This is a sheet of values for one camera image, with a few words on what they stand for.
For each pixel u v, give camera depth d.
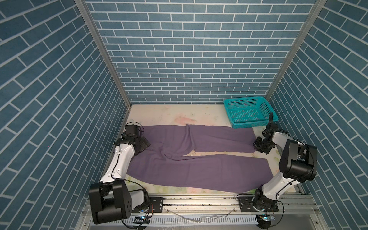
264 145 0.81
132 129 0.67
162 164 0.87
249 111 1.05
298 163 0.48
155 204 0.75
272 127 0.79
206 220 0.70
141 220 0.72
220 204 0.75
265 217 0.72
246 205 0.73
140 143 0.77
